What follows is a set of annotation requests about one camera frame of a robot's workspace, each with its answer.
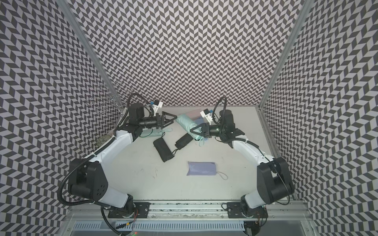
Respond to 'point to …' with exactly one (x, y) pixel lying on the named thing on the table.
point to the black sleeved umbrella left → (163, 149)
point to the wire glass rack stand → (115, 94)
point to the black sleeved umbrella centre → (183, 140)
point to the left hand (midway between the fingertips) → (175, 121)
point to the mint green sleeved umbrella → (187, 124)
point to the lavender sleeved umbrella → (203, 168)
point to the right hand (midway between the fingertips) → (192, 134)
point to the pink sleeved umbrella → (195, 114)
